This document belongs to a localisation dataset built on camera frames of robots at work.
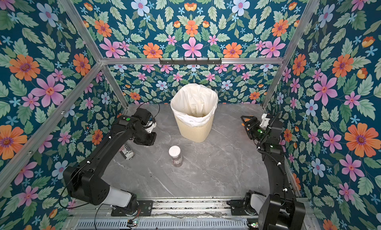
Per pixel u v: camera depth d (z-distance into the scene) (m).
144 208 0.74
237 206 0.73
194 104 0.96
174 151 0.77
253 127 0.68
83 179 0.40
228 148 0.95
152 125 0.69
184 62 0.91
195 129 0.83
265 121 0.71
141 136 0.65
